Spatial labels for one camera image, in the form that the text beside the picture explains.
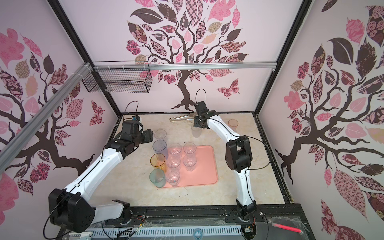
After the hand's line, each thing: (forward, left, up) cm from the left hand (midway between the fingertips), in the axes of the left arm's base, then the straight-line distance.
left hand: (148, 135), depth 82 cm
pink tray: (-14, -33, -20) cm, 41 cm away
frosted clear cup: (+16, -28, -18) cm, 37 cm away
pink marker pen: (-42, -71, -17) cm, 84 cm away
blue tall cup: (-1, -5, -11) cm, 12 cm away
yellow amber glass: (-9, -5, -14) cm, 17 cm away
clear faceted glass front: (-10, -13, -18) cm, 24 cm away
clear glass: (-1, -13, -16) cm, 21 cm away
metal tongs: (+32, -22, -19) cm, 43 cm away
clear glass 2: (-17, -13, -19) cm, 29 cm away
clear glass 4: (+12, -2, -16) cm, 20 cm away
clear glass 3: (-8, -24, -18) cm, 31 cm away
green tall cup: (-18, -5, -16) cm, 25 cm away
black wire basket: (+37, +22, +14) cm, 45 cm away
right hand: (+16, -30, -5) cm, 34 cm away
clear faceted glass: (0, -23, -16) cm, 28 cm away
